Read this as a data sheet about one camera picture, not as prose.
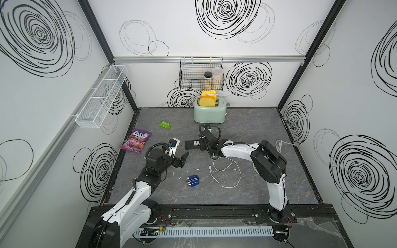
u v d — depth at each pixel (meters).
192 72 0.97
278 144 0.94
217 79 0.85
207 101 0.96
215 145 0.72
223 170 0.87
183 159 0.73
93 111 0.72
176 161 0.73
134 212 0.58
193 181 0.82
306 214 0.75
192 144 0.97
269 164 0.51
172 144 0.68
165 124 1.08
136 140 0.99
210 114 1.07
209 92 1.02
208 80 0.85
